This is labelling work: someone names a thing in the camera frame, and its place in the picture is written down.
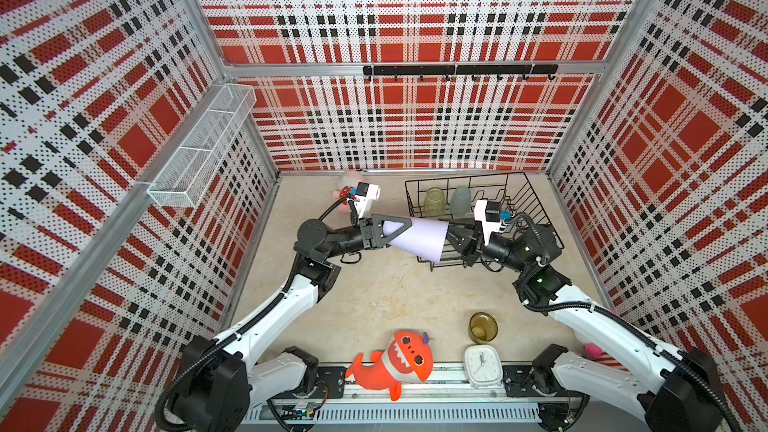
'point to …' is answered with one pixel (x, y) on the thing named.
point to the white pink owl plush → (593, 351)
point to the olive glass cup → (483, 327)
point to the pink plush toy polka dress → (350, 180)
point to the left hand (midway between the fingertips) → (411, 231)
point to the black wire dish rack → (512, 189)
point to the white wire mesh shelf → (190, 170)
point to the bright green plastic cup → (434, 202)
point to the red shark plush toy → (409, 356)
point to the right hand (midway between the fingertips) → (439, 225)
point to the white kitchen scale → (483, 365)
